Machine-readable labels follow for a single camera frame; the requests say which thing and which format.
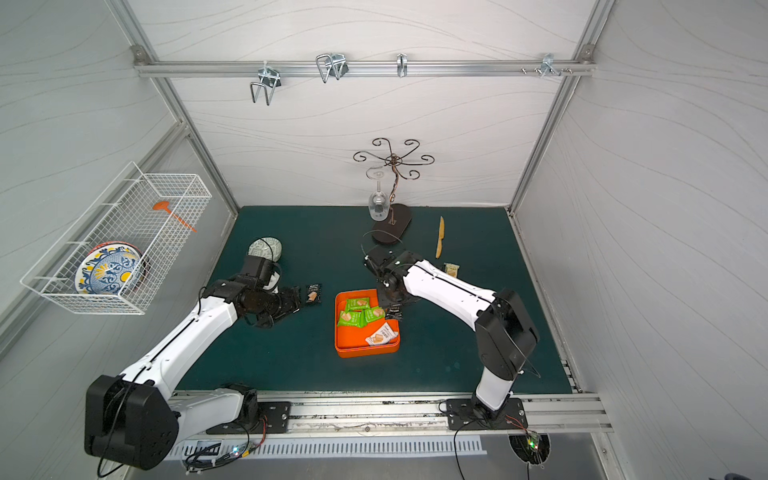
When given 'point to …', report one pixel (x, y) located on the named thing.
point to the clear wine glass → (379, 204)
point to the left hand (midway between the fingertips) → (297, 309)
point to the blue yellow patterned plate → (110, 268)
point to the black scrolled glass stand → (394, 228)
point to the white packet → (381, 335)
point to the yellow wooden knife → (441, 232)
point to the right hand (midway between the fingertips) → (393, 297)
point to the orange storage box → (350, 341)
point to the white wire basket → (152, 211)
